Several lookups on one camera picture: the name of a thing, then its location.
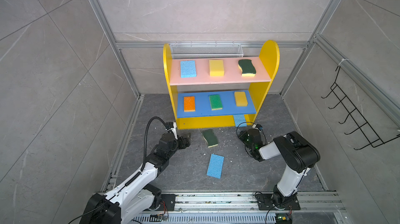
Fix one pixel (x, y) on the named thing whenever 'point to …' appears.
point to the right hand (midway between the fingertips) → (241, 131)
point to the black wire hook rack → (369, 134)
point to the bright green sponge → (215, 102)
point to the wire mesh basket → (197, 51)
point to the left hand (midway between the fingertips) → (186, 132)
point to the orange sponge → (189, 103)
